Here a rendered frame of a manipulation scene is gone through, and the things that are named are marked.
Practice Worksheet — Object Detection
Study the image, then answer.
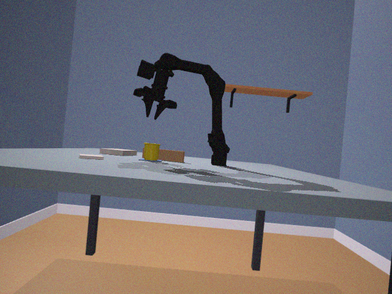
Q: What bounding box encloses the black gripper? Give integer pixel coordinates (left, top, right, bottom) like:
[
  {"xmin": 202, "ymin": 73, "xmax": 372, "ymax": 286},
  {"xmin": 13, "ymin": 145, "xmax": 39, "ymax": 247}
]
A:
[{"xmin": 133, "ymin": 81, "xmax": 177, "ymax": 120}]

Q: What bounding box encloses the yellow cup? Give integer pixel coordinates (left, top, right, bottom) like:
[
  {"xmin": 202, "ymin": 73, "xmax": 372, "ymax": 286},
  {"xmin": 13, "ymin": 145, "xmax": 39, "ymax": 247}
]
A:
[{"xmin": 144, "ymin": 143, "xmax": 160, "ymax": 160}]

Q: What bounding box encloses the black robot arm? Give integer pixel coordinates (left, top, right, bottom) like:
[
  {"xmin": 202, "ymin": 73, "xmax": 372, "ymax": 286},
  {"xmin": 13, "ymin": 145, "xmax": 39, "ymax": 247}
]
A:
[{"xmin": 137, "ymin": 53, "xmax": 230, "ymax": 166}]

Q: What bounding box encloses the tan flat bar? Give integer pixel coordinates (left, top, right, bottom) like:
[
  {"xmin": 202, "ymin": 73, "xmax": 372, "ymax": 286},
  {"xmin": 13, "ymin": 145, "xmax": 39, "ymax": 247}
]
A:
[{"xmin": 142, "ymin": 148, "xmax": 185, "ymax": 162}]

